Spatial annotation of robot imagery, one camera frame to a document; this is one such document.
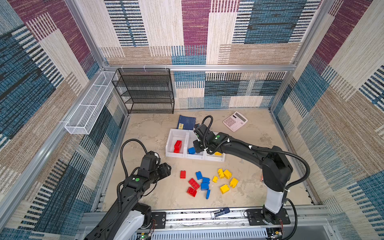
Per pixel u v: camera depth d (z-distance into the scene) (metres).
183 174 0.87
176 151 0.95
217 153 0.64
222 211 0.75
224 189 0.81
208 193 0.79
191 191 0.81
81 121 0.91
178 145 0.94
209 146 0.65
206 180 0.85
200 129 0.68
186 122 1.12
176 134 1.05
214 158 0.90
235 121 1.11
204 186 0.85
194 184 0.83
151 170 0.63
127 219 0.58
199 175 0.87
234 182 0.83
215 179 0.86
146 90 1.11
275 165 0.53
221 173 0.86
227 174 0.85
